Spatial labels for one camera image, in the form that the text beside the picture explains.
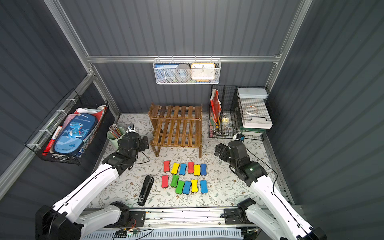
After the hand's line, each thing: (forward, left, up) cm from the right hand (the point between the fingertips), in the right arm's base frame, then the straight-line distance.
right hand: (226, 148), depth 77 cm
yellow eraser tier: (-3, +28, -18) cm, 34 cm away
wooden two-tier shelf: (+19, +29, -6) cm, 35 cm away
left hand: (+5, +48, +2) cm, 48 cm away
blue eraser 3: (-12, +11, -20) cm, 26 cm away
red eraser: (-3, +19, -18) cm, 26 cm away
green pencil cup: (+9, +65, -7) cm, 66 cm away
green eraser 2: (-14, +25, -19) cm, 34 cm away
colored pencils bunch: (+14, +65, -3) cm, 66 cm away
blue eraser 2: (-14, +21, -19) cm, 31 cm away
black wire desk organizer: (+37, -11, -20) cm, 44 cm away
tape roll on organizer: (+25, -19, 0) cm, 32 cm away
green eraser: (-11, +28, -18) cm, 35 cm away
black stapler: (-16, +43, -17) cm, 49 cm away
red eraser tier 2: (-10, +34, -20) cm, 41 cm away
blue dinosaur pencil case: (-5, +69, +15) cm, 71 cm away
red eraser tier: (-2, +34, -20) cm, 39 cm away
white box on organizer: (+41, -24, +1) cm, 48 cm away
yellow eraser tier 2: (-14, +16, -19) cm, 29 cm away
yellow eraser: (-4, +15, -19) cm, 25 cm away
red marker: (-6, +79, +13) cm, 80 cm away
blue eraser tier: (-2, +24, -20) cm, 31 cm away
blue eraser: (-3, +11, -18) cm, 22 cm away
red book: (+47, +1, -12) cm, 49 cm away
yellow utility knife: (+34, -2, -18) cm, 39 cm away
